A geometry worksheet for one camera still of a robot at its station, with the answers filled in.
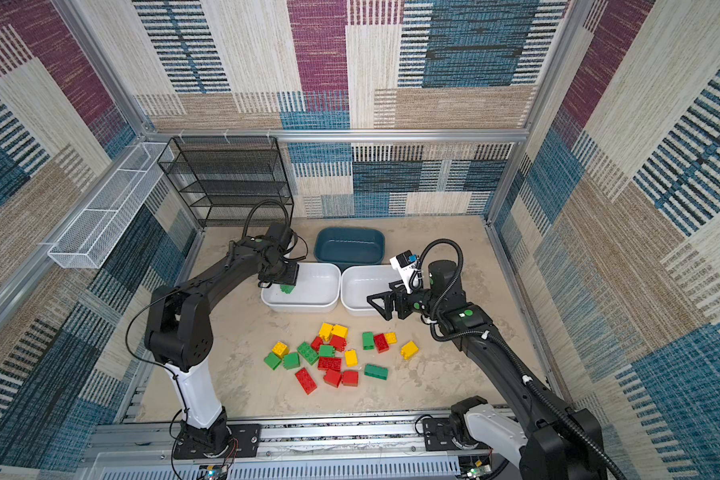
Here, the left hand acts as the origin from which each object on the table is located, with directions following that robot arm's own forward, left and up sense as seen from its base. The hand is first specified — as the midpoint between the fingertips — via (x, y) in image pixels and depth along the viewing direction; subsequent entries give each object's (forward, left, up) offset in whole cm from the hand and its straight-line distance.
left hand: (287, 273), depth 94 cm
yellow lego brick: (-21, 0, -7) cm, 22 cm away
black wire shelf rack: (+36, +27, +10) cm, 46 cm away
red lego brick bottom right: (-28, -19, -11) cm, 36 cm away
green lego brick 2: (-23, +3, -9) cm, 25 cm away
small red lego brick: (-19, -10, -7) cm, 23 cm away
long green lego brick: (-22, -7, -8) cm, 25 cm away
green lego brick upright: (-19, -24, -8) cm, 32 cm away
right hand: (-15, -28, +10) cm, 33 cm away
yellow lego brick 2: (-16, -16, -7) cm, 24 cm away
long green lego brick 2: (-27, -26, -8) cm, 39 cm away
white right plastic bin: (+2, -22, -9) cm, 23 cm away
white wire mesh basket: (-6, +41, +24) cm, 47 cm away
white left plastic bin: (-1, -8, -9) cm, 12 cm away
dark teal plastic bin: (+18, -18, -9) cm, 28 cm away
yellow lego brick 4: (-22, -36, -7) cm, 43 cm away
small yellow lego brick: (-18, -31, -9) cm, 37 cm away
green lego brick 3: (-23, -2, -11) cm, 25 cm away
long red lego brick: (-30, -8, -8) cm, 32 cm away
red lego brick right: (-19, -28, -8) cm, 35 cm away
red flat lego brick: (-25, -14, -9) cm, 30 cm away
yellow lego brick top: (-16, -12, -7) cm, 21 cm away
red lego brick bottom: (-29, -15, -8) cm, 33 cm away
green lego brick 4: (-22, -12, -8) cm, 26 cm away
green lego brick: (-1, +2, -7) cm, 7 cm away
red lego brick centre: (-20, -16, -8) cm, 26 cm away
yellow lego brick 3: (-24, -20, -8) cm, 32 cm away
